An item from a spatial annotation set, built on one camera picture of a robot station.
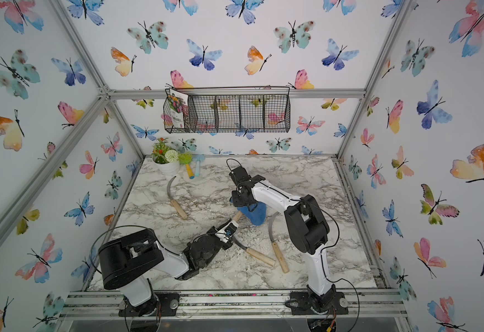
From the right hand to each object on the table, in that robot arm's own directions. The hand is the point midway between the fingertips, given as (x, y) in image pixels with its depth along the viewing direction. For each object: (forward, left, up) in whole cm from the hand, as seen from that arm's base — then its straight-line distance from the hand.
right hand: (241, 198), depth 94 cm
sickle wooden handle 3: (-22, -7, -6) cm, 24 cm away
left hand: (-12, +3, +2) cm, 13 cm away
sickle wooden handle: (0, +34, -7) cm, 34 cm away
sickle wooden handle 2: (-10, +1, +1) cm, 10 cm away
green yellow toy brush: (+29, +34, -6) cm, 45 cm away
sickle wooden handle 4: (-25, -19, -6) cm, 32 cm away
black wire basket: (+35, +5, +23) cm, 42 cm away
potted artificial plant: (+17, +38, +7) cm, 42 cm away
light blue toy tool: (+30, +28, -6) cm, 41 cm away
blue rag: (-6, -7, 0) cm, 9 cm away
